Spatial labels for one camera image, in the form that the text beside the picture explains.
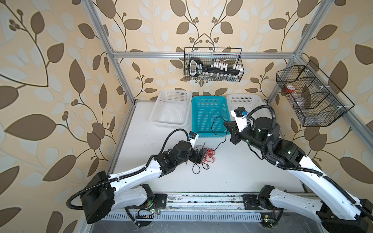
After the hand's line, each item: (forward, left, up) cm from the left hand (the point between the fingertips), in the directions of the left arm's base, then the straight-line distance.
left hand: (198, 146), depth 78 cm
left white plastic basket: (+42, +19, -16) cm, 49 cm away
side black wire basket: (+17, -59, +20) cm, 65 cm away
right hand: (+1, -11, +19) cm, 22 cm away
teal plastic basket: (+36, -10, -15) cm, 40 cm away
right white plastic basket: (+45, -43, -11) cm, 63 cm away
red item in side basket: (+27, -52, +17) cm, 61 cm away
